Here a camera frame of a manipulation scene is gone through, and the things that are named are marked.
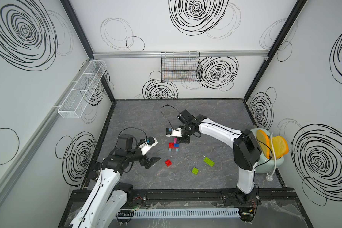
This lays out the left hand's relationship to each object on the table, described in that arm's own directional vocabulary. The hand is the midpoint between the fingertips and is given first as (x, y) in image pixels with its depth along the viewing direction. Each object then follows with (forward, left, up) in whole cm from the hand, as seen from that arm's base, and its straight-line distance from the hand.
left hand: (153, 150), depth 75 cm
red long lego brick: (+7, -10, -8) cm, 14 cm away
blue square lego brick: (+8, -13, -9) cm, 18 cm away
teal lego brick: (+7, -8, -14) cm, 18 cm away
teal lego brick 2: (+7, -13, -14) cm, 21 cm away
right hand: (+11, -13, -6) cm, 18 cm away
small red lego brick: (-2, -8, -14) cm, 16 cm away
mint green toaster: (-6, -58, 0) cm, 58 cm away
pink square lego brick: (+9, -12, -5) cm, 15 cm away
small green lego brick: (-6, -24, -14) cm, 28 cm away
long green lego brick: (0, -33, -15) cm, 36 cm away
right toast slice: (+1, -65, +7) cm, 65 cm away
